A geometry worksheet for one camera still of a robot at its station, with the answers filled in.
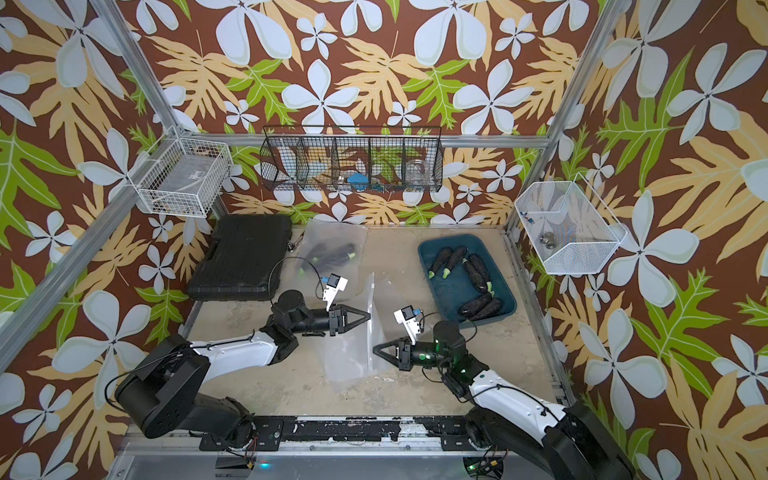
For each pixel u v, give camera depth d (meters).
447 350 0.61
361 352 0.88
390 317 0.71
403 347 0.68
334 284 0.72
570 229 0.83
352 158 0.98
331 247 1.12
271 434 0.74
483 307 0.94
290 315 0.64
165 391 0.43
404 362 0.66
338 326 0.68
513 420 0.50
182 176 0.86
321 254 1.09
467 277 1.04
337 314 0.69
